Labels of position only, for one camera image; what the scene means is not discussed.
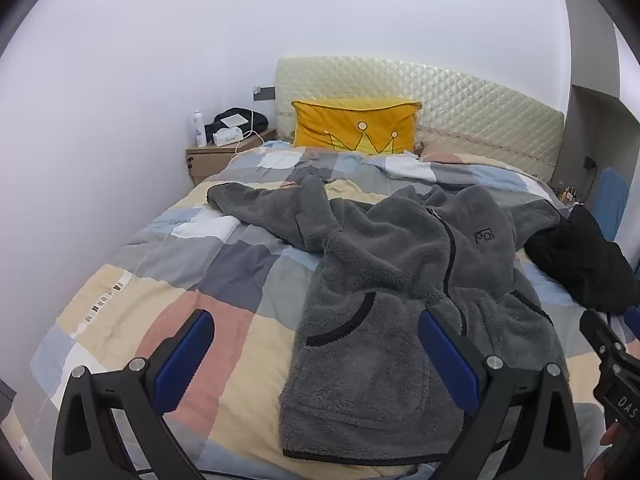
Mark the grey wardrobe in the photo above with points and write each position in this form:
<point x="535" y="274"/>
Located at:
<point x="590" y="35"/>

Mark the white spray bottle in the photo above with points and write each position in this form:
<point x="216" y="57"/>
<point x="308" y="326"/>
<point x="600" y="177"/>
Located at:
<point x="199" y="130"/>

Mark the person's right hand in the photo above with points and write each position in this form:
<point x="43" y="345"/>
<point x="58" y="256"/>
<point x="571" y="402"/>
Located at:
<point x="606" y="447"/>

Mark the blue chair back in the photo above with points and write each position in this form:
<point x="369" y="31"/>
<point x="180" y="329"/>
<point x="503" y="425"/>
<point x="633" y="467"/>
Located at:
<point x="609" y="200"/>

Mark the grey wall plate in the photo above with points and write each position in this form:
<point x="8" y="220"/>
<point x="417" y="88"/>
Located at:
<point x="264" y="93"/>

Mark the wooden nightstand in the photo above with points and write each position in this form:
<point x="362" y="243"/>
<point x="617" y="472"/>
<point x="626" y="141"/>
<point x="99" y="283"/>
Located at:
<point x="210" y="160"/>

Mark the checkered quilt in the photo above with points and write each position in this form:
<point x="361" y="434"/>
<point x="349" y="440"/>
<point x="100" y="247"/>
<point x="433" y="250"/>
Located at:
<point x="225" y="270"/>

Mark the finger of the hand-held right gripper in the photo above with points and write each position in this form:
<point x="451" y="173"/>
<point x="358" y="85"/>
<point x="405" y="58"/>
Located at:
<point x="600" y="332"/>
<point x="633" y="324"/>

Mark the cream quilted headboard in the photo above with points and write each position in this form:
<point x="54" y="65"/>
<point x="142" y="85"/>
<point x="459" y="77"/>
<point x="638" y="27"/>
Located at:
<point x="475" y="105"/>

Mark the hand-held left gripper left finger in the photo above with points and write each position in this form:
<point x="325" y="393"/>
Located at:
<point x="184" y="362"/>

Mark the group of small bottles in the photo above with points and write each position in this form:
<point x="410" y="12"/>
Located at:
<point x="569" y="195"/>

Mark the grey fleece jacket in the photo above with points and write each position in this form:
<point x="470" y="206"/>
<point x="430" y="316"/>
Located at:
<point x="390" y="270"/>

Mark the black bag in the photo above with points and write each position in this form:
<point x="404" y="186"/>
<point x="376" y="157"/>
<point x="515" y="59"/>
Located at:
<point x="257" y="121"/>

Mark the pink pillow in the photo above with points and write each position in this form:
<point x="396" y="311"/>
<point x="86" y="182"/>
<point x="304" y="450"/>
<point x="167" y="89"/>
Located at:
<point x="450" y="152"/>

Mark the dark wall outlet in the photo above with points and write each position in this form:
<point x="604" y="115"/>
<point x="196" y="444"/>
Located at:
<point x="590" y="162"/>

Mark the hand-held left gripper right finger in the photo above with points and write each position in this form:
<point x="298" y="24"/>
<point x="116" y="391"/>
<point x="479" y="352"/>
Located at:
<point x="450" y="365"/>

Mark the yellow crown pillow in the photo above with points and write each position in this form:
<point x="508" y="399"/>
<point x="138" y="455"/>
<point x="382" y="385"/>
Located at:
<point x="345" y="125"/>

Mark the black cloth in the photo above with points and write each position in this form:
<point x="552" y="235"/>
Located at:
<point x="580" y="255"/>

